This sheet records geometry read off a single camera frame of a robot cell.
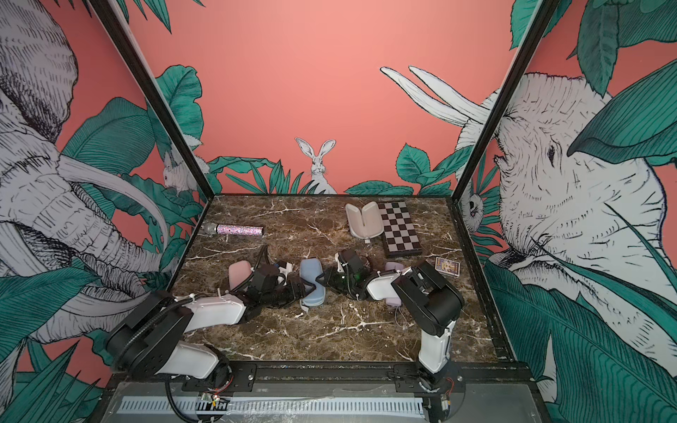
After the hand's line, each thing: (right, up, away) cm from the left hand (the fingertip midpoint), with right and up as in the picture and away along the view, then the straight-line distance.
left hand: (312, 288), depth 88 cm
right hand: (+1, +3, +2) cm, 4 cm away
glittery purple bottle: (-43, +19, +17) cm, 50 cm away
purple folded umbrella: (+27, +6, +9) cm, 29 cm away
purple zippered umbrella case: (+20, +20, +21) cm, 35 cm away
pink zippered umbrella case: (-28, +4, +5) cm, 28 cm away
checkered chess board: (+34, +16, +16) cm, 41 cm away
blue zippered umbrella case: (-2, +5, +6) cm, 8 cm away
